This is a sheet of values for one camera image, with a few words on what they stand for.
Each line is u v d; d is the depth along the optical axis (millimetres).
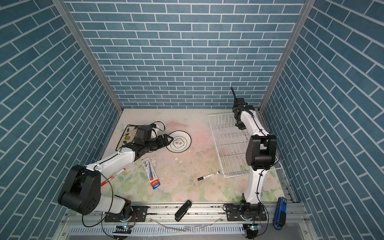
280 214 713
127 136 997
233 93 804
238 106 707
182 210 724
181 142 1012
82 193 423
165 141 788
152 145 750
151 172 866
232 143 994
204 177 856
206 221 741
